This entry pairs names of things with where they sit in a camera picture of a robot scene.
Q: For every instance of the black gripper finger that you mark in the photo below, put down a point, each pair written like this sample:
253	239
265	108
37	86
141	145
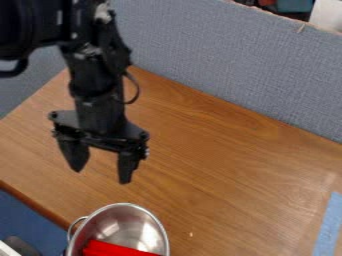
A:
76	152
128	165

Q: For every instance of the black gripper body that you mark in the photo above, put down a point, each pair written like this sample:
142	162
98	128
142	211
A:
98	122

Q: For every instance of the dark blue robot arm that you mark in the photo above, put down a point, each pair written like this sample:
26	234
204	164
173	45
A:
82	28

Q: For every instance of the metal pot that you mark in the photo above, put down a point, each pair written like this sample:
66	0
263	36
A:
122	224

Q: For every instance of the red object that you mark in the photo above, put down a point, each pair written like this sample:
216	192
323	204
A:
98	248

